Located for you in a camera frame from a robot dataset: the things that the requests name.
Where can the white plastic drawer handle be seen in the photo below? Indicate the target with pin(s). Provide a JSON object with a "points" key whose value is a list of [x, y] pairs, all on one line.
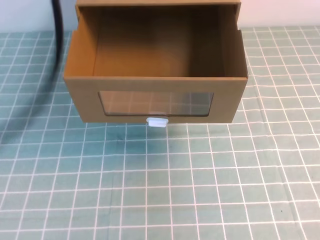
{"points": [[157, 122]]}

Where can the cardboard drawer with window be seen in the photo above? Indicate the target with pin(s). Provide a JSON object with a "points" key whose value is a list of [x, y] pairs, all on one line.
{"points": [[130, 61]]}

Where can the cyan checkered tablecloth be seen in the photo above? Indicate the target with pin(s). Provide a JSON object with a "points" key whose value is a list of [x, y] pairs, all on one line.
{"points": [[257, 178]]}

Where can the brown cardboard shoebox cabinet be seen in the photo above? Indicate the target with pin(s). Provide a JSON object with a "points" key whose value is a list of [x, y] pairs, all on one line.
{"points": [[153, 18]]}

